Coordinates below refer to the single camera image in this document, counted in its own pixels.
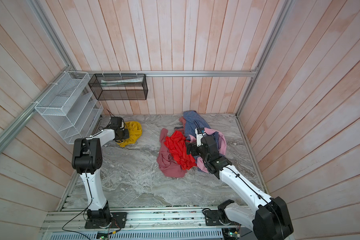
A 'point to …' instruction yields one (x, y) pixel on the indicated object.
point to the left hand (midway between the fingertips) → (125, 136)
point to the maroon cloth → (167, 163)
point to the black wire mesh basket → (120, 86)
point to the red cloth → (176, 142)
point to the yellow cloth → (135, 129)
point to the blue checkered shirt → (193, 121)
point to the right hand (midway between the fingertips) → (193, 140)
